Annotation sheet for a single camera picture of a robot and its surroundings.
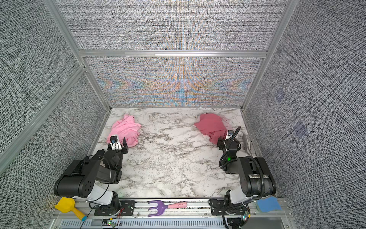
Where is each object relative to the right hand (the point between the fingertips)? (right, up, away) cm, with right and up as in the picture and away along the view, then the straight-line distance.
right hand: (228, 136), depth 92 cm
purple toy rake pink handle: (-41, -34, -19) cm, 56 cm away
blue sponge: (+13, -31, -22) cm, 40 cm away
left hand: (-69, -1, -4) cm, 69 cm away
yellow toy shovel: (-91, -34, -18) cm, 99 cm away
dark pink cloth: (-10, +7, +5) cm, 13 cm away
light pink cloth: (-70, +5, +10) cm, 71 cm away
